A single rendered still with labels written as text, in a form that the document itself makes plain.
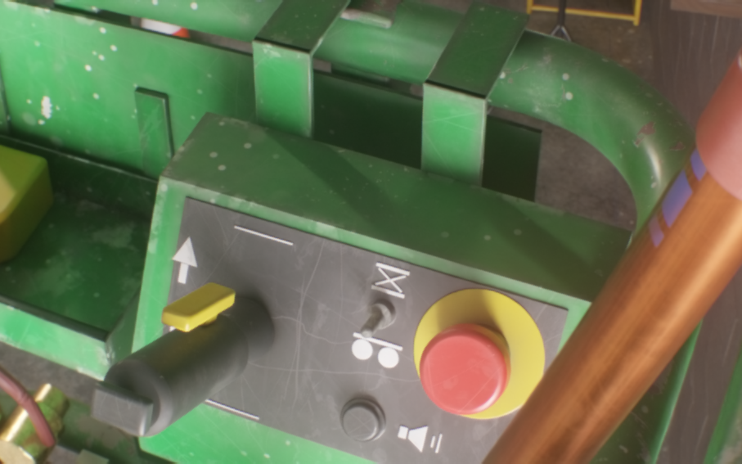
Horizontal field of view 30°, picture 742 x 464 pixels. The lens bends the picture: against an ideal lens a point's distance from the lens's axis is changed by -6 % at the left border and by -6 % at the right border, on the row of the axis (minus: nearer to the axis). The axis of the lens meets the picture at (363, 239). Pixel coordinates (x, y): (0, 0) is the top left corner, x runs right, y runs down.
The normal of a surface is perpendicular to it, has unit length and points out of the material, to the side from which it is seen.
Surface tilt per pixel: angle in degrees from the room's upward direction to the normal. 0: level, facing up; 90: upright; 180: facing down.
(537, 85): 63
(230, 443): 90
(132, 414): 58
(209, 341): 45
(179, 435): 90
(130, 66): 90
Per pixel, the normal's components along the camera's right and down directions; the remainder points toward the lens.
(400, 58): -0.37, 0.55
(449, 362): -0.32, 0.20
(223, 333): 0.68, -0.63
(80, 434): -0.27, -0.01
